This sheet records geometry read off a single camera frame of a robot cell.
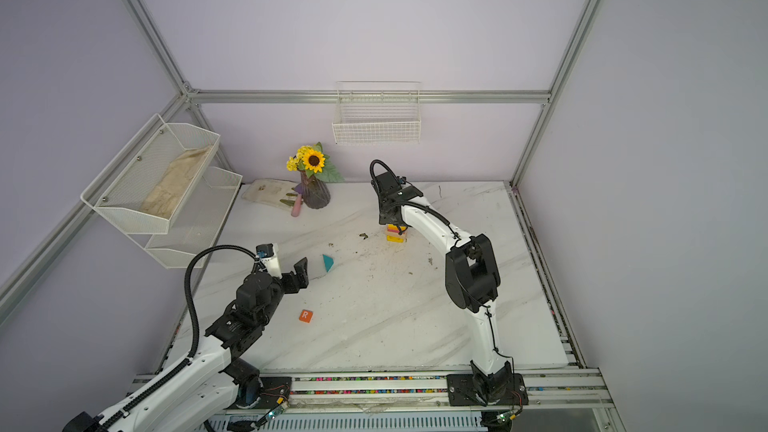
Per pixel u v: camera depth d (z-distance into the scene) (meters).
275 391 0.73
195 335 0.53
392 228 0.98
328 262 0.98
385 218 0.86
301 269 0.73
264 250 0.69
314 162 0.96
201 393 0.57
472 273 0.53
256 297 0.59
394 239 1.03
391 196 0.69
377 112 0.95
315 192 1.11
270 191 1.18
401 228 0.82
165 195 0.77
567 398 0.74
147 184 0.78
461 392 0.74
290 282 0.72
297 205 1.11
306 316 0.86
